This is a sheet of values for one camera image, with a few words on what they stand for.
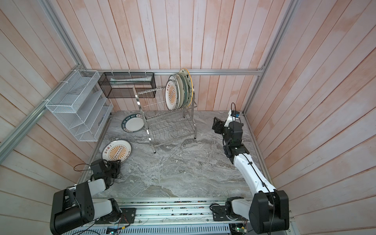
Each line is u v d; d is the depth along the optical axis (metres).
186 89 0.75
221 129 0.72
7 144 0.51
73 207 0.44
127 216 0.73
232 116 0.67
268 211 0.40
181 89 0.77
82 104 0.73
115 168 0.82
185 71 0.78
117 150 0.98
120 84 1.04
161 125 1.12
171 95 0.84
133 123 1.14
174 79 0.79
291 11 0.69
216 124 0.74
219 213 0.73
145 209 0.78
